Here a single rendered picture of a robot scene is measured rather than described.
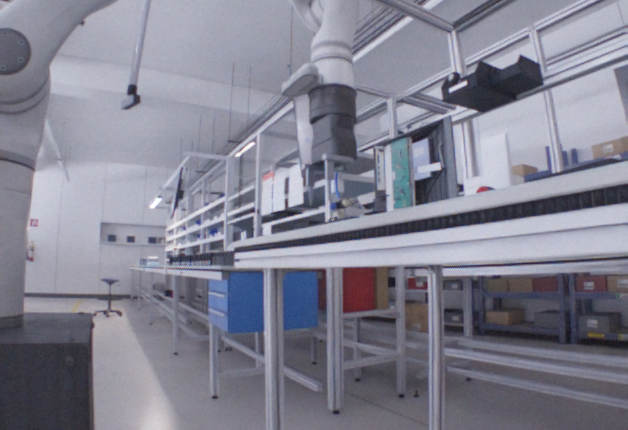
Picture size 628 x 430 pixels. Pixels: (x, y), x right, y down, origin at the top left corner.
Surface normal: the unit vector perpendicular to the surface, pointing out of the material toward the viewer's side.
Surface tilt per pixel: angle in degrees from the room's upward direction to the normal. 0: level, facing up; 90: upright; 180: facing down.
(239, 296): 90
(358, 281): 90
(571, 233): 90
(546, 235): 90
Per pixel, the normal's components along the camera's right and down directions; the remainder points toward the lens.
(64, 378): 0.52, -0.16
